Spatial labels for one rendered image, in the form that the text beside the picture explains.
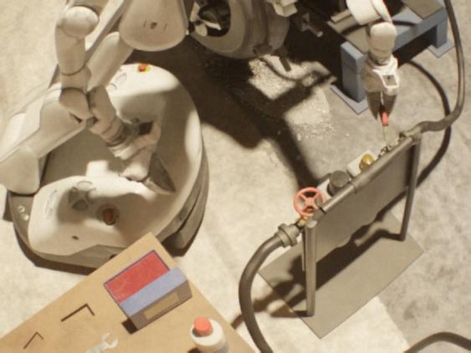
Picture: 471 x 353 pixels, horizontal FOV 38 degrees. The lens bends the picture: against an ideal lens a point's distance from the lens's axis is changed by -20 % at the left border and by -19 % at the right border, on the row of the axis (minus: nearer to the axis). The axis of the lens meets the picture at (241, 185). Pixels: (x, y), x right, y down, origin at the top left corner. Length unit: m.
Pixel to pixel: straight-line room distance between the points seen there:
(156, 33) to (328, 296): 0.98
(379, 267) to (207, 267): 0.50
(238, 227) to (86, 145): 0.52
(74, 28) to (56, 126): 0.64
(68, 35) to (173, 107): 0.85
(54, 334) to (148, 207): 0.51
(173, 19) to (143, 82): 0.67
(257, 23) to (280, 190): 0.61
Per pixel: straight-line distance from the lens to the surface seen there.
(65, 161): 2.21
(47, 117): 1.91
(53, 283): 2.37
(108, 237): 2.04
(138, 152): 1.71
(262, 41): 2.07
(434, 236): 2.32
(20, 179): 2.22
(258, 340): 1.91
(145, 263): 1.78
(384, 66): 1.76
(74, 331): 1.76
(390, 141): 1.90
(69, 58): 1.45
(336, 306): 2.19
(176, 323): 1.71
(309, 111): 2.53
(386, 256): 2.26
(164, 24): 1.57
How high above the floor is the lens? 2.04
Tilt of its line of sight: 58 degrees down
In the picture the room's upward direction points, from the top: 10 degrees counter-clockwise
